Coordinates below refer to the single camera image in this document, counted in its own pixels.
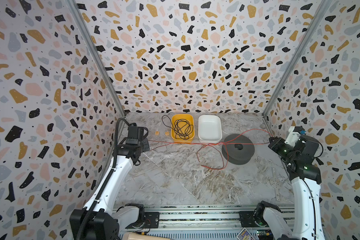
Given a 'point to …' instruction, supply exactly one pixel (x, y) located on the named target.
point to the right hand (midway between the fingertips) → (270, 135)
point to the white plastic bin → (209, 128)
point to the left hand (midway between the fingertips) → (140, 140)
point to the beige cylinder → (133, 236)
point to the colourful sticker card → (245, 235)
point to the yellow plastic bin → (188, 116)
